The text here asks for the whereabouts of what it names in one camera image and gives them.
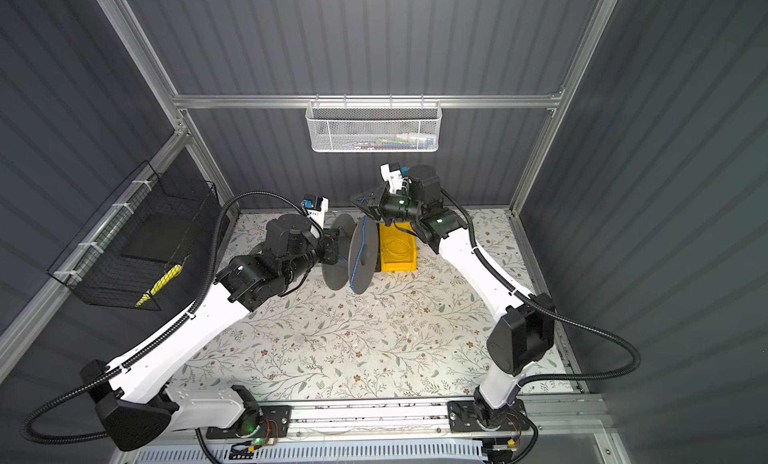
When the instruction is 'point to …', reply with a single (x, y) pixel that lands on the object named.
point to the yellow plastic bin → (389, 264)
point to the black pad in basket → (163, 237)
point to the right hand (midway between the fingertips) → (353, 201)
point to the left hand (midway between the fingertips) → (340, 232)
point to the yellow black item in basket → (170, 276)
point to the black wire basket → (93, 269)
